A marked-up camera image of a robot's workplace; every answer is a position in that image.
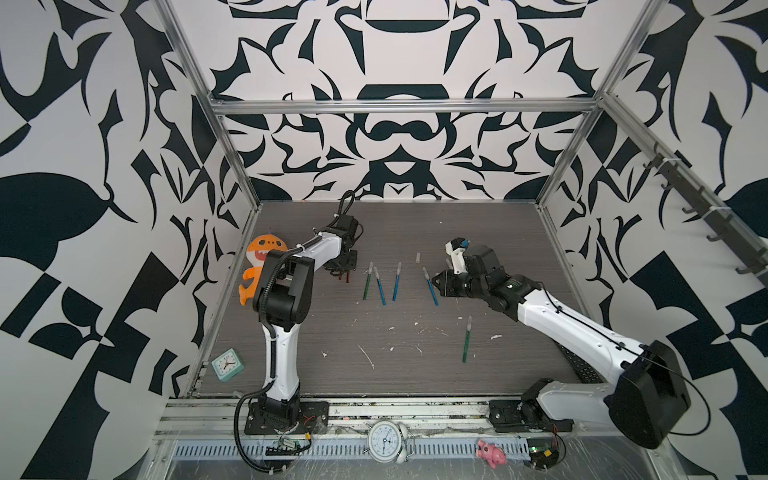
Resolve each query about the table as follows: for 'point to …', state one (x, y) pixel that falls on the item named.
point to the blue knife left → (380, 285)
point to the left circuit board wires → (285, 451)
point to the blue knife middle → (396, 282)
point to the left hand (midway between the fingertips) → (339, 261)
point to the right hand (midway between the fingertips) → (431, 276)
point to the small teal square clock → (228, 364)
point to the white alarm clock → (387, 442)
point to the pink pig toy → (491, 453)
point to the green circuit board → (542, 452)
